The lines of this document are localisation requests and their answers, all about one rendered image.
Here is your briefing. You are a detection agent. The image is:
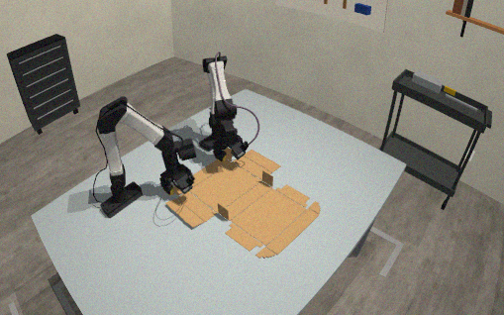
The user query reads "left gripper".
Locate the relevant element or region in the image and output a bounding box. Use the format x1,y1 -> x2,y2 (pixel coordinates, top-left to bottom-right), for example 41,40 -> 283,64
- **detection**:
213,132 -> 243,162

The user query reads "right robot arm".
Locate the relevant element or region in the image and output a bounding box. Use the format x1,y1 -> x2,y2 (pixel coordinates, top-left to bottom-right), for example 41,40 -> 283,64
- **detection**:
97,96 -> 196,215

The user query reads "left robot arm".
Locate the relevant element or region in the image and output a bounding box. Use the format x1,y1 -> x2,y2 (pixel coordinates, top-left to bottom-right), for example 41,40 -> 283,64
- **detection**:
199,56 -> 248,159

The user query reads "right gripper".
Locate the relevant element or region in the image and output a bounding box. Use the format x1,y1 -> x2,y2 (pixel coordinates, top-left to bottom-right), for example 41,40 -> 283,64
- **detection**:
160,162 -> 192,195

